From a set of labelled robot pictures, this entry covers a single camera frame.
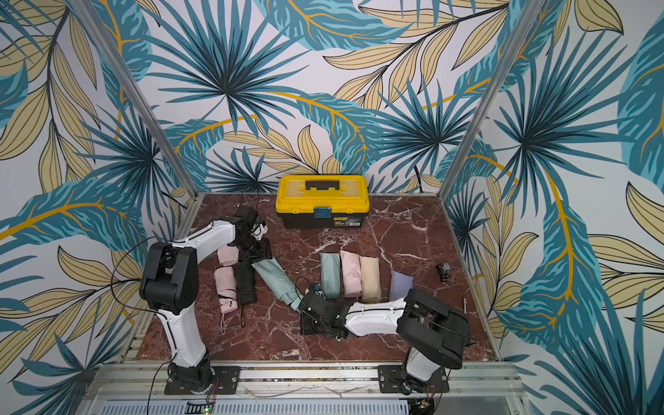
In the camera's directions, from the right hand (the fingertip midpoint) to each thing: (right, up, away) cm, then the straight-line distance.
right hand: (300, 324), depth 84 cm
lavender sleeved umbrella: (+35, +10, +8) cm, 37 cm away
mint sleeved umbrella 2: (+10, +12, +4) cm, 16 cm away
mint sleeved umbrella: (-8, +12, +7) cm, 16 cm away
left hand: (-14, +20, +11) cm, 27 cm away
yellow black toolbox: (+7, +40, +11) cm, 42 cm away
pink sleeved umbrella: (+17, +15, +8) cm, 24 cm away
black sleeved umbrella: (-21, +14, +9) cm, 26 cm away
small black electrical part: (+50, +16, +9) cm, 53 cm away
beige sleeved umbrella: (+24, +13, +8) cm, 28 cm away
